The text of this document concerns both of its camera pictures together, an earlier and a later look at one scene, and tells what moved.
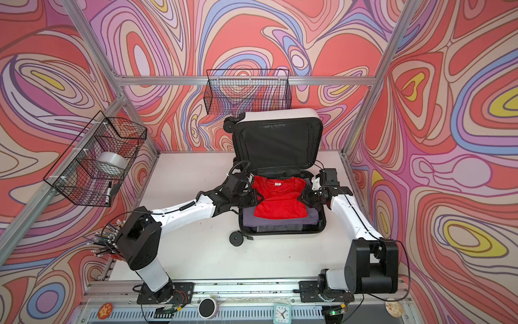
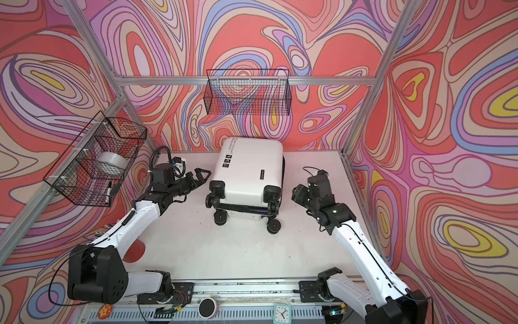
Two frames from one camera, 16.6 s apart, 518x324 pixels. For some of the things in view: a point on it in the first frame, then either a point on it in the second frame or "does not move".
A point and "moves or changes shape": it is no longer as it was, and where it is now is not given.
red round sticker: (105, 311) does not move
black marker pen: (108, 196) does not move
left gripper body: (246, 200) → (181, 187)
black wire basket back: (234, 91) does not move
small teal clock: (282, 313) does not move
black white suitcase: (280, 149) moves or changes shape
